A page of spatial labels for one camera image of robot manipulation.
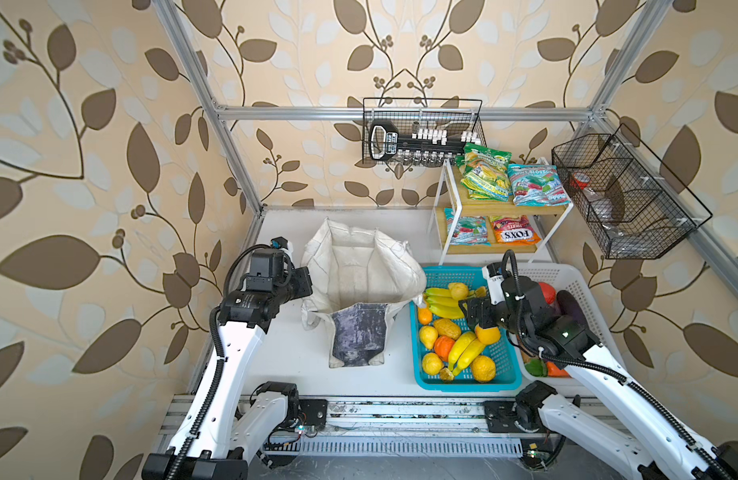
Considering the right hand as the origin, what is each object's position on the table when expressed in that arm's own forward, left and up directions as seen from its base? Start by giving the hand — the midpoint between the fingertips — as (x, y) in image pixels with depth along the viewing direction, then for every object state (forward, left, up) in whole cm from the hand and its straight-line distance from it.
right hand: (476, 304), depth 75 cm
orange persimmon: (-6, +8, -12) cm, 15 cm away
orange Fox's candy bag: (+23, -17, +1) cm, 29 cm away
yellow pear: (-3, +11, -14) cm, 18 cm away
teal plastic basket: (-13, -5, -13) cm, 19 cm away
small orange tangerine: (+3, +11, -13) cm, 18 cm away
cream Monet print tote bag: (+19, +33, -17) cm, 42 cm away
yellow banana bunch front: (-9, +3, -9) cm, 13 cm away
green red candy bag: (+23, -3, +2) cm, 24 cm away
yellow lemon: (+10, +1, -10) cm, 14 cm away
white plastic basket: (+14, -34, -10) cm, 38 cm away
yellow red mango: (-5, -4, -8) cm, 11 cm away
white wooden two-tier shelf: (+27, -11, -1) cm, 29 cm away
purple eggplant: (+3, -31, -11) cm, 33 cm away
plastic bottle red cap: (+28, -31, +17) cm, 45 cm away
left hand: (+7, +42, +6) cm, 43 cm away
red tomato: (+10, -28, -13) cm, 32 cm away
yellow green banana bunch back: (+6, +6, -12) cm, 15 cm away
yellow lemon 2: (-10, +11, -13) cm, 20 cm away
